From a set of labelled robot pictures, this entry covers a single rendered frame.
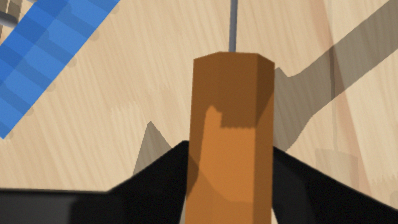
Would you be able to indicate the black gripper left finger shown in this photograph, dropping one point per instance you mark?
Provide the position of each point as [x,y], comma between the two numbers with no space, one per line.
[163,182]

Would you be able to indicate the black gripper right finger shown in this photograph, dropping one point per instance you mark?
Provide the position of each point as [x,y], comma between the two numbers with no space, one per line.
[302,194]

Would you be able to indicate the brown handled hook pick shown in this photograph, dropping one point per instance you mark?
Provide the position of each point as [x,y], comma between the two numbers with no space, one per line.
[230,160]

